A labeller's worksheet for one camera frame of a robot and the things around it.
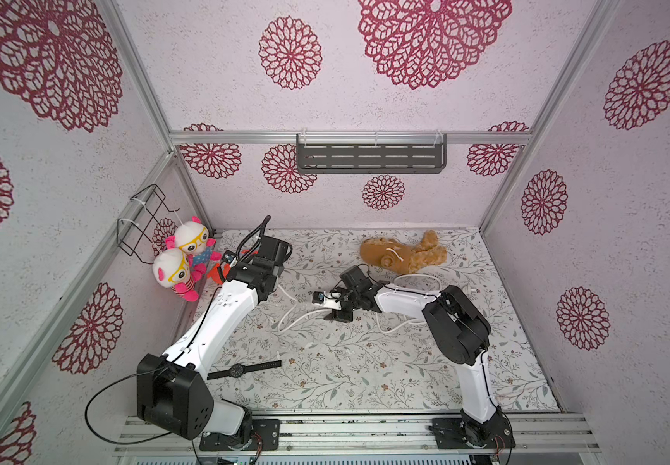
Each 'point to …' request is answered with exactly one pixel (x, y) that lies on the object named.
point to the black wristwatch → (238, 370)
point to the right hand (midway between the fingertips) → (325, 302)
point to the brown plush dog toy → (392, 254)
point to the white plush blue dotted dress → (192, 238)
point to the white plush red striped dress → (171, 269)
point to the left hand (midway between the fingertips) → (269, 272)
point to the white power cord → (283, 325)
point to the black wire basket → (135, 229)
